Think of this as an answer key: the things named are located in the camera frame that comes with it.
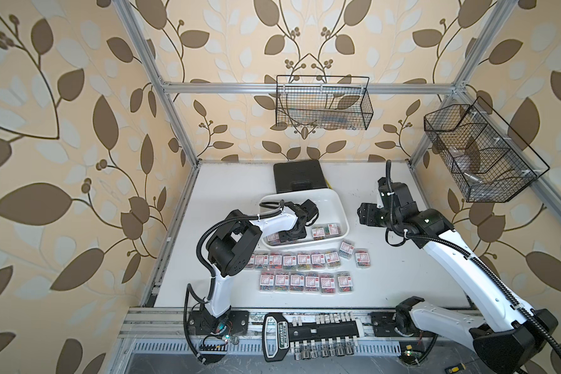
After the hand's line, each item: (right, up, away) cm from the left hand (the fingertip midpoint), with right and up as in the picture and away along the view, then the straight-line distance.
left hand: (292, 233), depth 94 cm
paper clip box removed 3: (-7, -9, -8) cm, 14 cm away
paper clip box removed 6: (+9, -9, -8) cm, 15 cm away
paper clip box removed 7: (+15, -8, -7) cm, 19 cm away
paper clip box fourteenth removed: (+12, -15, -13) cm, 23 cm away
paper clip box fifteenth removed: (+18, -14, -13) cm, 27 cm away
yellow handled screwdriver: (+47, -34, -27) cm, 64 cm away
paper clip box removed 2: (-12, -9, -8) cm, 17 cm away
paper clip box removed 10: (-9, -14, -13) cm, 21 cm away
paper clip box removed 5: (+4, -9, -8) cm, 12 cm away
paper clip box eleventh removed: (-4, -14, -13) cm, 20 cm away
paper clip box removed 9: (+26, -8, -7) cm, 28 cm away
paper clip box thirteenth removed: (+7, -14, -13) cm, 20 cm away
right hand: (+25, +11, -18) cm, 32 cm away
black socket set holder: (+12, -27, -22) cm, 37 cm away
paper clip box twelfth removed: (+1, -15, -13) cm, 19 cm away
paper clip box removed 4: (-1, -9, -9) cm, 13 cm away
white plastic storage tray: (+17, +4, +5) cm, 18 cm away
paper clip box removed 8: (+21, -5, -5) cm, 22 cm away
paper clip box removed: (-16, -10, -8) cm, 20 cm away
